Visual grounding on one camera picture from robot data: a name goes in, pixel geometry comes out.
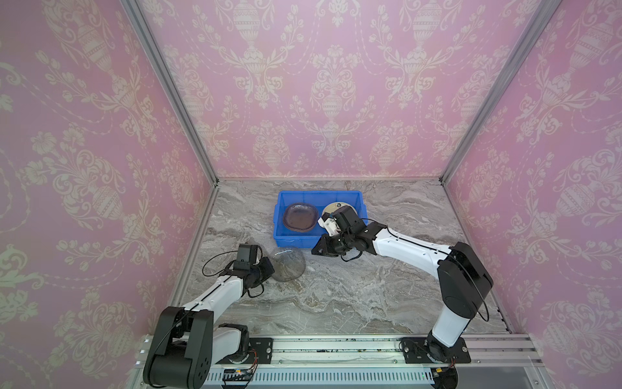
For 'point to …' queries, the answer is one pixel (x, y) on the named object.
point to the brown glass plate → (300, 217)
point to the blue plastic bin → (285, 237)
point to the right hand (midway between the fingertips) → (313, 252)
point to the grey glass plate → (288, 263)
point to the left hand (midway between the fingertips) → (273, 268)
